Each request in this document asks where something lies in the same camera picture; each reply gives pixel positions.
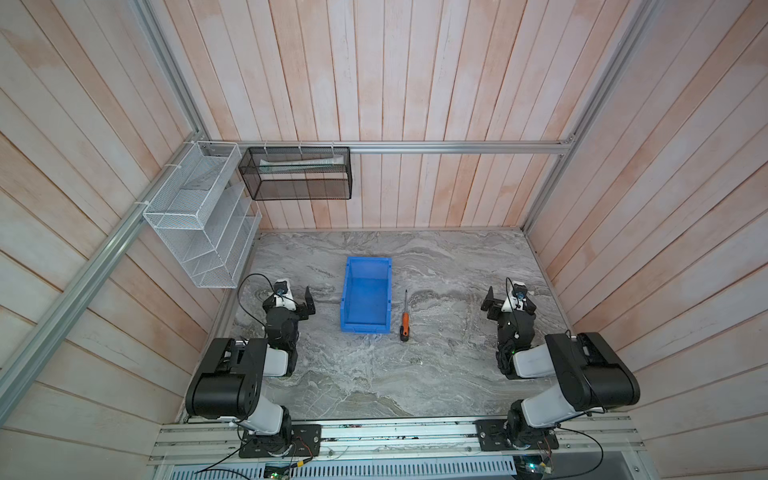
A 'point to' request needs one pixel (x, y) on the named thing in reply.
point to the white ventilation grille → (435, 472)
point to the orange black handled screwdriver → (405, 324)
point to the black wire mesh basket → (298, 173)
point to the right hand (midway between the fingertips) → (509, 289)
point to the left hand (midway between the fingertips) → (296, 293)
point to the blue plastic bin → (366, 295)
